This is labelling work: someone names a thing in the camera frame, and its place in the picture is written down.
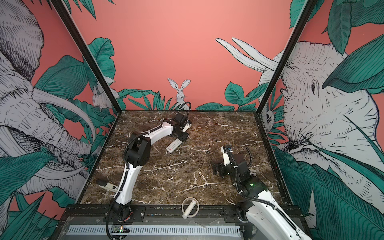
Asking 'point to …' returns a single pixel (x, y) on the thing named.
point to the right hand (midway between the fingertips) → (216, 158)
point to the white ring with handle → (185, 215)
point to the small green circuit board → (120, 229)
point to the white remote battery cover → (111, 186)
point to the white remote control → (174, 145)
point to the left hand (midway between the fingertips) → (184, 133)
